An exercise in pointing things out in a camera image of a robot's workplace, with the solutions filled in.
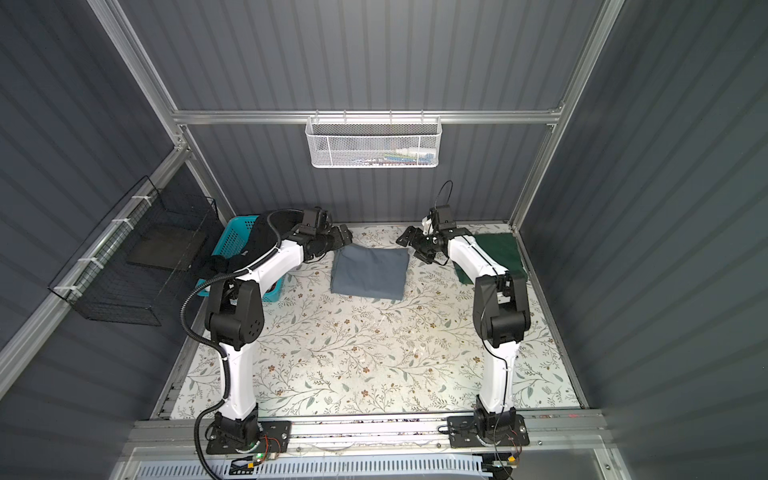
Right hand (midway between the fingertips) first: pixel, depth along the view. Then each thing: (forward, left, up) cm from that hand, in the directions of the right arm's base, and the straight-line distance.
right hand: (407, 247), depth 96 cm
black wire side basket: (-19, +71, +11) cm, 75 cm away
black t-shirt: (-9, +37, +18) cm, 42 cm away
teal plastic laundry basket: (+7, +63, -4) cm, 63 cm away
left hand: (+5, +22, 0) cm, 23 cm away
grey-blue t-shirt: (-2, +13, -12) cm, 17 cm away
